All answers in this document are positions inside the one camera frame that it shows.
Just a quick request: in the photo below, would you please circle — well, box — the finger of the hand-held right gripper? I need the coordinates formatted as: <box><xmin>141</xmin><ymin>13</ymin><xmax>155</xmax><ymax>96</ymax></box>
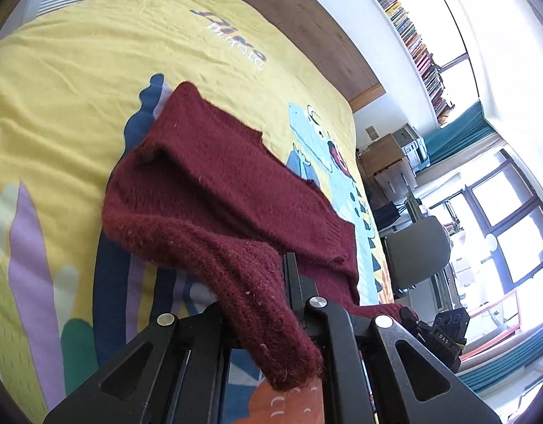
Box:
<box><xmin>401</xmin><ymin>308</ymin><xmax>425</xmax><ymax>339</ymax></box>

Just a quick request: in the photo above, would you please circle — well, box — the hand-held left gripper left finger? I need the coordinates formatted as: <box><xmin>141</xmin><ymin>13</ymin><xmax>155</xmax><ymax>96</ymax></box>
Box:
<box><xmin>44</xmin><ymin>302</ymin><xmax>237</xmax><ymax>424</ymax></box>

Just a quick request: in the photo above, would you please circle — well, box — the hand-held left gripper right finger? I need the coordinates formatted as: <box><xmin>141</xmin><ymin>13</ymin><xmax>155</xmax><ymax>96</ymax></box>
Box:
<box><xmin>282</xmin><ymin>253</ymin><xmax>502</xmax><ymax>424</ymax></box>

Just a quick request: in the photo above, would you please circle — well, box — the dark red knitted sweater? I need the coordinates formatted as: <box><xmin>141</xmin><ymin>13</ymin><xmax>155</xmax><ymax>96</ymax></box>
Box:
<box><xmin>101</xmin><ymin>82</ymin><xmax>420</xmax><ymax>392</ymax></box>

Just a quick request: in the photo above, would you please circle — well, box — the teal window curtain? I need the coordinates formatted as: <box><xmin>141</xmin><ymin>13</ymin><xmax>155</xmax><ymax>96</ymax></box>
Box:
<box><xmin>458</xmin><ymin>316</ymin><xmax>543</xmax><ymax>395</ymax></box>

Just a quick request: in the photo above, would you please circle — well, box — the grey office chair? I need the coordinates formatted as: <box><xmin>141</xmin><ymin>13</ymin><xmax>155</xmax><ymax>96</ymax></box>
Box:
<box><xmin>381</xmin><ymin>216</ymin><xmax>451</xmax><ymax>293</ymax></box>

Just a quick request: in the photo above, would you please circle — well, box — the black bag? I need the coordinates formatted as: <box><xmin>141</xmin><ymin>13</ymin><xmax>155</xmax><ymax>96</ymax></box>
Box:
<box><xmin>370</xmin><ymin>200</ymin><xmax>405</xmax><ymax>231</ymax></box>

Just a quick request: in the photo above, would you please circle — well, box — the large dark framed window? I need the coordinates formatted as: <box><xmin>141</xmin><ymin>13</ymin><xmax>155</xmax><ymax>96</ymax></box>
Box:
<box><xmin>424</xmin><ymin>150</ymin><xmax>543</xmax><ymax>323</ymax></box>

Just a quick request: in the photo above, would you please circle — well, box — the wooden drawer cabinet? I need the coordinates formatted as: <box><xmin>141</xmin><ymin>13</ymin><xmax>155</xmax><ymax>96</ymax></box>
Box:
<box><xmin>359</xmin><ymin>134</ymin><xmax>419</xmax><ymax>196</ymax></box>

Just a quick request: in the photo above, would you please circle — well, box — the white printer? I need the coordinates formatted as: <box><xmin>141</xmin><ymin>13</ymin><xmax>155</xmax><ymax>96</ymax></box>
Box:
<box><xmin>392</xmin><ymin>125</ymin><xmax>428</xmax><ymax>165</ymax></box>

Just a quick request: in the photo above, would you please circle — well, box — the long teal curtain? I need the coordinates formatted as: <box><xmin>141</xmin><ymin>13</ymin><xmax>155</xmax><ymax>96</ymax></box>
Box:
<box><xmin>425</xmin><ymin>99</ymin><xmax>495</xmax><ymax>169</ymax></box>

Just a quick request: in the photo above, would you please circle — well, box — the wooden bed headboard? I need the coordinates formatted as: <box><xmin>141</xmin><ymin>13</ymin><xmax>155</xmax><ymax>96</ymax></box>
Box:
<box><xmin>231</xmin><ymin>0</ymin><xmax>387</xmax><ymax>112</ymax></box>

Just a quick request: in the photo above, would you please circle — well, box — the yellow dinosaur print bed cover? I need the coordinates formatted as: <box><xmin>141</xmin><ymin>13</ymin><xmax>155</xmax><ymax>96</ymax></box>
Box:
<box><xmin>0</xmin><ymin>0</ymin><xmax>393</xmax><ymax>424</ymax></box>

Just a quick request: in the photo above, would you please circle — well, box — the row of books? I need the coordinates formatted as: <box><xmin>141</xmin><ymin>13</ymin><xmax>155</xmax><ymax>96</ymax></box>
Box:
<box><xmin>348</xmin><ymin>0</ymin><xmax>454</xmax><ymax>125</ymax></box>

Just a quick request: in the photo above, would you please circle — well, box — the window above books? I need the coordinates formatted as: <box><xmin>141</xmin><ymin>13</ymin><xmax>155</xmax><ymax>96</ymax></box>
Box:
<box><xmin>382</xmin><ymin>0</ymin><xmax>481</xmax><ymax>98</ymax></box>

